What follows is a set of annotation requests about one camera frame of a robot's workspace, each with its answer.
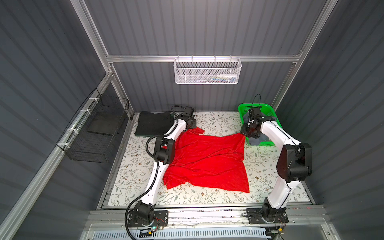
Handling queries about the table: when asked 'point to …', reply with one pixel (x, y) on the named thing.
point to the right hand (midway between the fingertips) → (245, 133)
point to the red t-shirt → (217, 161)
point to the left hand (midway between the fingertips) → (192, 124)
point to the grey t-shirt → (262, 137)
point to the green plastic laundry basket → (267, 110)
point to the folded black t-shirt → (152, 123)
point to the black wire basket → (91, 135)
